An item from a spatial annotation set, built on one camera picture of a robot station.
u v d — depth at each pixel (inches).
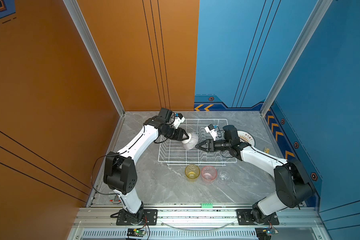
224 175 33.9
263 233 27.5
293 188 17.3
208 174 34.2
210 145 28.6
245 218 28.5
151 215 29.3
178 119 30.6
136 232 27.9
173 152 38.1
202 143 30.1
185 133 30.9
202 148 31.3
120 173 18.2
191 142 31.9
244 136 40.3
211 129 30.4
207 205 30.4
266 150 38.1
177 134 29.0
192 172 34.2
